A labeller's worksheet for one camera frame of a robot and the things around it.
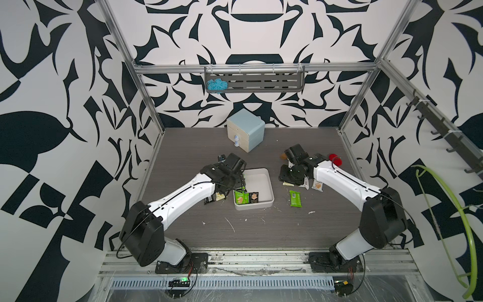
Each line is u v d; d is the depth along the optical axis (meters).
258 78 0.94
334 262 0.66
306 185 0.95
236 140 1.05
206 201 0.89
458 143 0.54
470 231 0.52
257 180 0.99
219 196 0.92
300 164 0.63
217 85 0.91
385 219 0.44
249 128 0.99
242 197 0.89
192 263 0.73
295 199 0.91
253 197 0.91
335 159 1.06
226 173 0.60
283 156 0.74
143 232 0.41
